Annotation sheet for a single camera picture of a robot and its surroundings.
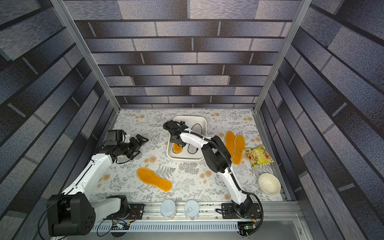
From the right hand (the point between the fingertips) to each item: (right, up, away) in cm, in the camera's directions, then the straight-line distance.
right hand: (177, 138), depth 100 cm
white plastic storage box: (+7, -9, -7) cm, 14 cm away
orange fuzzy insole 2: (+43, -3, -1) cm, 43 cm away
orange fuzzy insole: (+1, -6, -6) cm, 9 cm away
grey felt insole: (+14, +7, +7) cm, 17 cm away
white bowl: (+54, -24, -19) cm, 62 cm away
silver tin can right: (+10, -31, -30) cm, 44 cm away
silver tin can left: (-1, -31, -30) cm, 43 cm away
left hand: (-16, -1, -17) cm, 23 cm away
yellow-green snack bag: (+51, -10, -11) cm, 53 cm away
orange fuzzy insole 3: (-15, -21, -14) cm, 29 cm away
